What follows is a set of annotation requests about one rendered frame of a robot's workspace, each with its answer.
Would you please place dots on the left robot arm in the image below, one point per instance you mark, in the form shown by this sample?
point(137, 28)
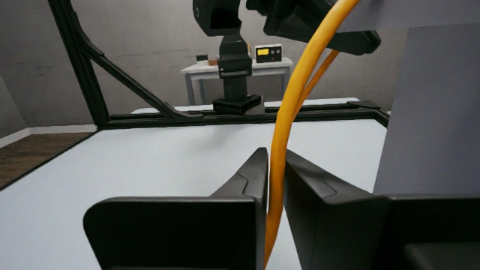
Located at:
point(234, 57)

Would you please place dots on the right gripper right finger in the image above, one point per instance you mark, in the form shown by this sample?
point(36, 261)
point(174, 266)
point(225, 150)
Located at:
point(336, 225)

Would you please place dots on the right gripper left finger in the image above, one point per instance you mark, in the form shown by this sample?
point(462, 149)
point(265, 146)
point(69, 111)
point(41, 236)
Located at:
point(226, 230)

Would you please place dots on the yellow patch cord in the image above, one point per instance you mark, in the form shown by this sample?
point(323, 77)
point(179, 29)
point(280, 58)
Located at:
point(289, 108)

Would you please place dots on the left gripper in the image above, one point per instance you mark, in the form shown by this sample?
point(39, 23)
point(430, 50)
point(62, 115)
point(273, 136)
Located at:
point(297, 20)

